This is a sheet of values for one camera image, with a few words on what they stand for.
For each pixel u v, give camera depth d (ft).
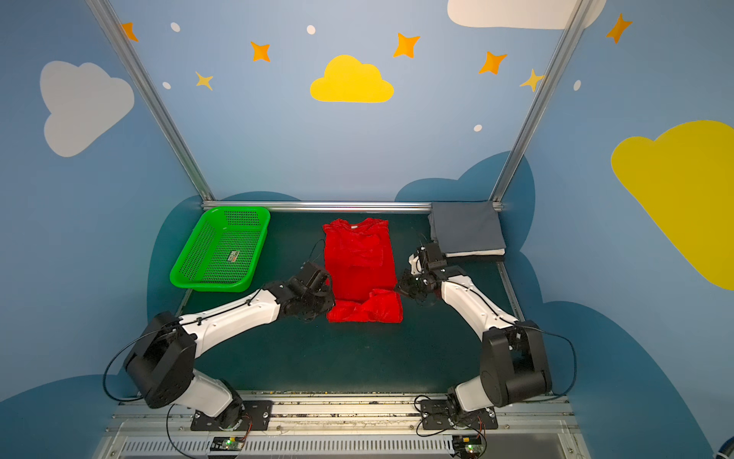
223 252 3.63
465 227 3.54
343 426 2.41
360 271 3.48
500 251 3.43
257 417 2.46
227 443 2.34
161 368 1.41
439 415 2.46
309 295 2.32
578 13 2.27
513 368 1.43
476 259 3.49
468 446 2.35
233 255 3.54
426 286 2.17
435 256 2.32
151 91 2.70
